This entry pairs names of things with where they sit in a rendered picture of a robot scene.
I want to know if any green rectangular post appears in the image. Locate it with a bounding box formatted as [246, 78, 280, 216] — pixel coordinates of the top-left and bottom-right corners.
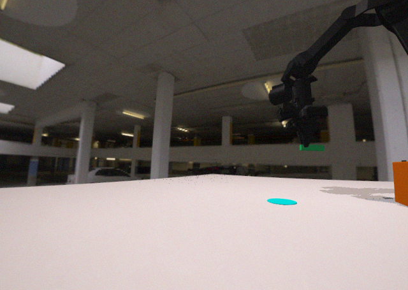
[300, 144, 324, 151]

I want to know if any cyan circle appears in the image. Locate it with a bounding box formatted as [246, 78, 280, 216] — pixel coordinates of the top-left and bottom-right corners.
[267, 198, 297, 205]

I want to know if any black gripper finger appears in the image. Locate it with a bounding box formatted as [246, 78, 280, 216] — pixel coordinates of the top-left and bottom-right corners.
[296, 121, 319, 147]
[291, 126, 303, 145]

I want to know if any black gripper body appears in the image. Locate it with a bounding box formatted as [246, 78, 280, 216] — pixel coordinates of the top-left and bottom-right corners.
[286, 94, 328, 129]

